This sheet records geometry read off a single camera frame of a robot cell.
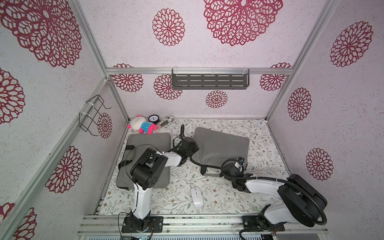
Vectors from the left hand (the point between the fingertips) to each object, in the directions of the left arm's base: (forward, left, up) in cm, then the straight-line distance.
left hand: (199, 145), depth 99 cm
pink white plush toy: (+18, +44, +2) cm, 47 cm away
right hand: (-16, -17, -4) cm, 24 cm away
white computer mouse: (-32, +2, -2) cm, 33 cm away
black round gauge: (+26, +35, -2) cm, 43 cm away
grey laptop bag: (+3, +45, -3) cm, 45 cm away
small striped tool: (+23, +27, -2) cm, 35 cm away
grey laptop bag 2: (0, -9, -3) cm, 9 cm away
